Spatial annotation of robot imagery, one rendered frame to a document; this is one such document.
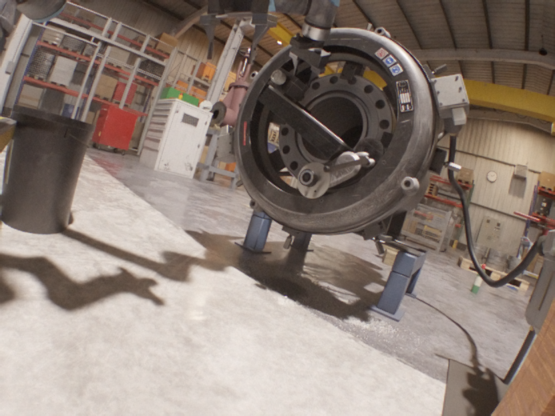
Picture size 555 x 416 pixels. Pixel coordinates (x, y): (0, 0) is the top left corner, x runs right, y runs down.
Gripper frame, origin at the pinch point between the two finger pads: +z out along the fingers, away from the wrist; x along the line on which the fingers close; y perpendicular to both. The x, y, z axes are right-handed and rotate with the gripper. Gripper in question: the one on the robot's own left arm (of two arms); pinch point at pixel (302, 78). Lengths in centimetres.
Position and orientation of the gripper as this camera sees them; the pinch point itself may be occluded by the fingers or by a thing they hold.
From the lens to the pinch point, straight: 108.0
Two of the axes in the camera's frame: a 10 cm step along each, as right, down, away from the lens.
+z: -1.9, 5.6, 8.1
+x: -6.7, -6.7, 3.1
